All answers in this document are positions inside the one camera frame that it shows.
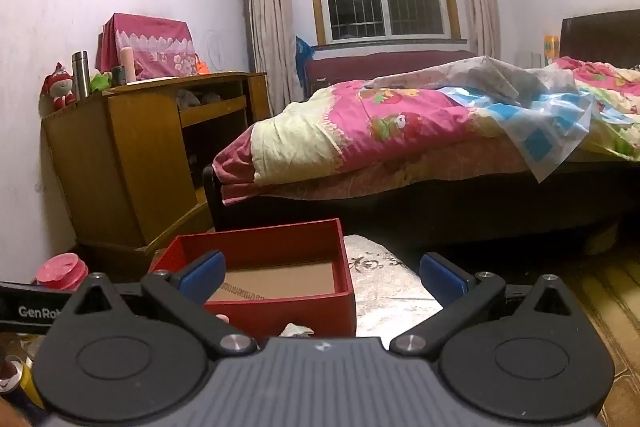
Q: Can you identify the green plush toy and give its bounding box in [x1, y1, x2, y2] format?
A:
[90, 71, 114, 94]

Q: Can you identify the pink lidded container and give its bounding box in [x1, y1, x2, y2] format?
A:
[31, 253, 89, 292]

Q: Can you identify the maroon bench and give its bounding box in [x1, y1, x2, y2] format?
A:
[305, 51, 484, 96]

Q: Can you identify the blue bag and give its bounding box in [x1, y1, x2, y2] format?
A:
[295, 36, 315, 88]

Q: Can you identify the white floor mat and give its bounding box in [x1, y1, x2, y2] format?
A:
[344, 234, 444, 338]

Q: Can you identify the crumpled white paper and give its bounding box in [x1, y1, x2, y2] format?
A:
[277, 323, 315, 339]

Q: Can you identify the dark bed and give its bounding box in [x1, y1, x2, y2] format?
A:
[202, 9, 640, 254]

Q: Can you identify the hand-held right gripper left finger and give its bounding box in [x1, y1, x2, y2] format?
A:
[60, 251, 258, 355]

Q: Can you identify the red storage box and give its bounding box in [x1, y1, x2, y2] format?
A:
[149, 218, 357, 340]

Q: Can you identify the pink bottle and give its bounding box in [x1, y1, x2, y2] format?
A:
[120, 47, 137, 84]

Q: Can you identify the red santa doll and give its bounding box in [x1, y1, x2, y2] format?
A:
[41, 62, 77, 110]

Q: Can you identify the dark wooden headboard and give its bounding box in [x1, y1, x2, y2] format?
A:
[560, 9, 640, 68]

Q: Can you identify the pink cloth-covered box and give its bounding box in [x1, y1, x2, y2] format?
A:
[97, 13, 202, 80]

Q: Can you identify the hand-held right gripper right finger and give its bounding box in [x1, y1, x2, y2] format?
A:
[390, 253, 586, 354]

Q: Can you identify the wooden desk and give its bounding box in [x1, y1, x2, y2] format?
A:
[41, 72, 273, 268]

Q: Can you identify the white blue plastic sheet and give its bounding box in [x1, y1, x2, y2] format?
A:
[365, 56, 599, 184]

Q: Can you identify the steel thermos flask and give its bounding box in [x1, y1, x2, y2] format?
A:
[71, 51, 92, 99]

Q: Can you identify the yellow drink can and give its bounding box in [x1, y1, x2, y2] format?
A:
[0, 354, 47, 411]

